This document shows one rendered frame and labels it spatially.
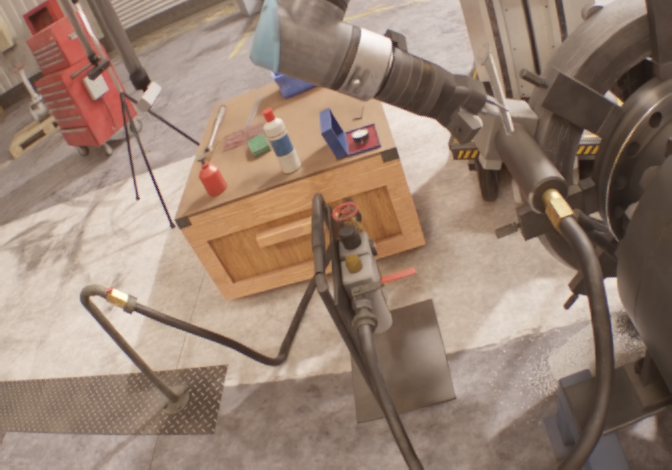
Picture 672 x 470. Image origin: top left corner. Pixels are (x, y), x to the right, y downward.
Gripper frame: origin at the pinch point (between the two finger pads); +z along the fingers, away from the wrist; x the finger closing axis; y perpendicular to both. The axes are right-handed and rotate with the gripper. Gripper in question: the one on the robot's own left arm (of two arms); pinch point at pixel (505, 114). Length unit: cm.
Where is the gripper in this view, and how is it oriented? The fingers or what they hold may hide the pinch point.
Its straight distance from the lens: 76.8
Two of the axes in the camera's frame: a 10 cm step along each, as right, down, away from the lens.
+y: -0.4, 7.6, -6.4
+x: 3.8, -5.8, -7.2
